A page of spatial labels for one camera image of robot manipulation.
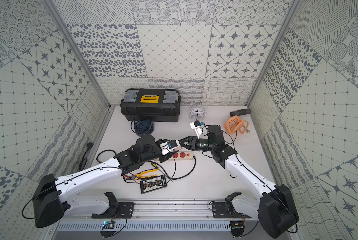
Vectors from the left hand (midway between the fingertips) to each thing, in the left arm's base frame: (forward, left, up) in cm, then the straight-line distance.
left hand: (173, 139), depth 75 cm
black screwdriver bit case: (-16, +12, -22) cm, 29 cm away
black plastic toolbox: (+30, +11, -4) cm, 32 cm away
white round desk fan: (+34, -14, -15) cm, 40 cm away
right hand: (-3, -3, 0) cm, 4 cm away
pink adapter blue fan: (-9, -4, +8) cm, 13 cm away
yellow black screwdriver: (-6, +12, -22) cm, 25 cm away
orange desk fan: (+20, -38, -11) cm, 44 cm away
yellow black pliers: (-12, +21, -21) cm, 32 cm away
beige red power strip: (+1, -4, -20) cm, 20 cm away
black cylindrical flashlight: (+36, -47, -18) cm, 62 cm away
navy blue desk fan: (+20, +23, -16) cm, 34 cm away
